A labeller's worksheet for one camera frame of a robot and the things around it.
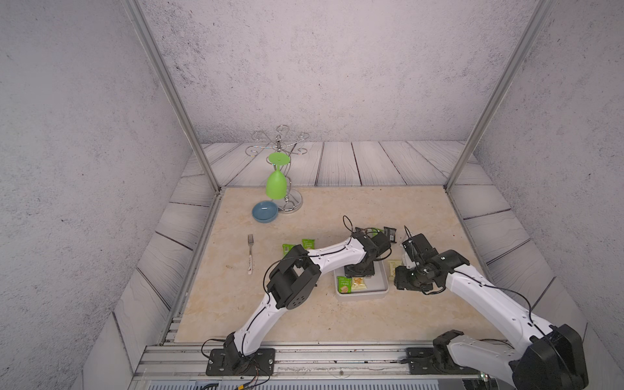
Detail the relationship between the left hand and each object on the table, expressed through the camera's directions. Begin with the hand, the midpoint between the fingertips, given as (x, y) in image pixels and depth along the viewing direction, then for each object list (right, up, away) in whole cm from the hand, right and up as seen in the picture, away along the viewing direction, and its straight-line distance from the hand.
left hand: (367, 278), depth 90 cm
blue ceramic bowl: (-42, +24, +19) cm, 52 cm away
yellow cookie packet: (-4, -1, -2) cm, 4 cm away
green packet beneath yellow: (-9, -1, -4) cm, 10 cm away
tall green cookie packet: (-31, +10, +8) cm, 33 cm away
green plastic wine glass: (-34, +35, 0) cm, 48 cm away
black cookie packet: (+13, +15, +15) cm, 25 cm away
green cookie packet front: (-22, +11, +9) cm, 26 cm away
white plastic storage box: (+3, -1, -3) cm, 5 cm away
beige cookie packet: (+6, +8, -12) cm, 15 cm away
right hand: (+10, +2, -10) cm, 14 cm away
